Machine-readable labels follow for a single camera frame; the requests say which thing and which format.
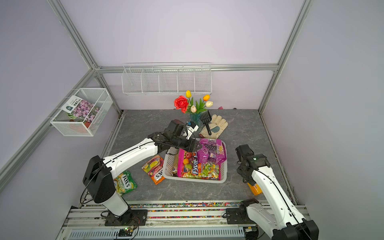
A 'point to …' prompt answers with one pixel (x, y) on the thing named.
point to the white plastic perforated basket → (170, 167)
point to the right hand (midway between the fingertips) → (245, 173)
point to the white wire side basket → (69, 125)
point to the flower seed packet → (85, 110)
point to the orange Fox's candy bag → (154, 168)
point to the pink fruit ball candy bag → (188, 166)
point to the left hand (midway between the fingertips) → (199, 146)
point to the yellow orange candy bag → (255, 189)
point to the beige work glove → (217, 125)
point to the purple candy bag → (212, 151)
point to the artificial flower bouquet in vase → (187, 105)
